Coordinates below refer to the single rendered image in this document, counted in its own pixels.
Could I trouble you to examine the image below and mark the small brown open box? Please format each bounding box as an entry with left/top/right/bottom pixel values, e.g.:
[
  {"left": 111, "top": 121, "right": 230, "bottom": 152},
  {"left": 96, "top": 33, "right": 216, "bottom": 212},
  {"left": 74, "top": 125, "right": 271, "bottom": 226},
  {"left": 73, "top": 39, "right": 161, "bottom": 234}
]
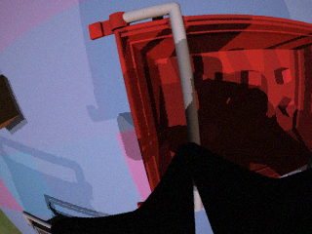
[{"left": 0, "top": 74, "right": 19, "bottom": 129}]

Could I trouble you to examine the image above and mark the white wire bar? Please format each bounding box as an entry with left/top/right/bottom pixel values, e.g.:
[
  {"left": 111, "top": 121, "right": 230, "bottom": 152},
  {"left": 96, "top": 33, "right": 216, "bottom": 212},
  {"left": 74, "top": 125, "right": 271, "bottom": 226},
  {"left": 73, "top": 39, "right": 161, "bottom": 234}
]
[{"left": 122, "top": 1, "right": 203, "bottom": 212}]

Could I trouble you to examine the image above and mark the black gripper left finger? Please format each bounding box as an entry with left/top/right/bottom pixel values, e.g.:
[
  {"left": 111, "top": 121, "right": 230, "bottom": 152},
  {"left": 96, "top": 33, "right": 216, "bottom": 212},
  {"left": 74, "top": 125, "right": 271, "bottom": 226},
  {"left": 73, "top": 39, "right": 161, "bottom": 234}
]
[{"left": 51, "top": 143, "right": 196, "bottom": 234}]

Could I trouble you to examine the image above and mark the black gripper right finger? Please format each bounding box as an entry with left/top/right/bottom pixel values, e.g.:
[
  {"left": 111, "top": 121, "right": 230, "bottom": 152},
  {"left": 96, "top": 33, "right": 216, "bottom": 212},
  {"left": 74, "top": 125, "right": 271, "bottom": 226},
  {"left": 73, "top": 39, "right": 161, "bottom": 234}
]
[{"left": 187, "top": 141, "right": 312, "bottom": 234}]

